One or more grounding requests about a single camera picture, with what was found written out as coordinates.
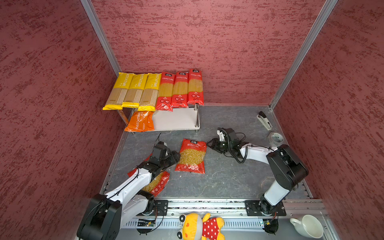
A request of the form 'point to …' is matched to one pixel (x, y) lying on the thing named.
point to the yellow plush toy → (195, 226)
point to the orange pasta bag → (141, 121)
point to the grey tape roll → (275, 138)
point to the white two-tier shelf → (178, 119)
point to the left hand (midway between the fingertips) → (177, 159)
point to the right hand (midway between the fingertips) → (207, 148)
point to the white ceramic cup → (308, 225)
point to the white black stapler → (264, 120)
